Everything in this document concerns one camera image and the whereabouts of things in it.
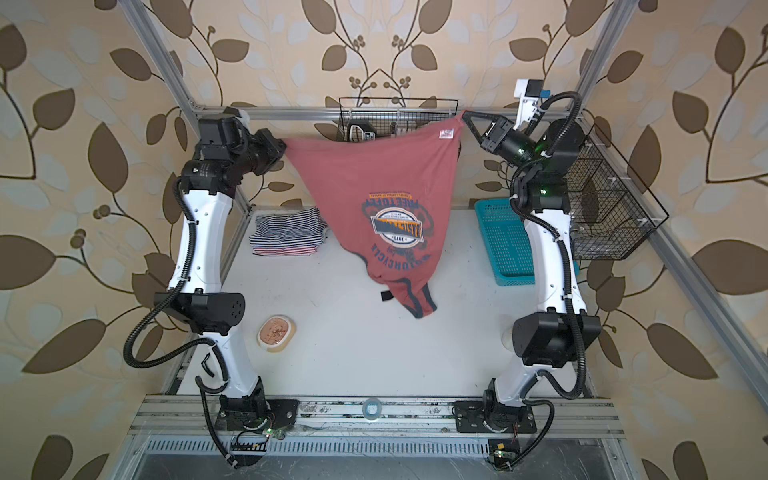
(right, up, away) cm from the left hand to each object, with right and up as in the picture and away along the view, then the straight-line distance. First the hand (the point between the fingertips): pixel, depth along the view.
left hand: (289, 134), depth 71 cm
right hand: (+40, -1, -13) cm, 42 cm away
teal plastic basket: (+68, -27, +38) cm, 82 cm away
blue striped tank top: (-9, -21, +37) cm, 43 cm away
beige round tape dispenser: (-10, -53, +15) cm, 56 cm away
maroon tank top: (+24, -14, +14) cm, 31 cm away
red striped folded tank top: (-11, -30, +32) cm, 45 cm away
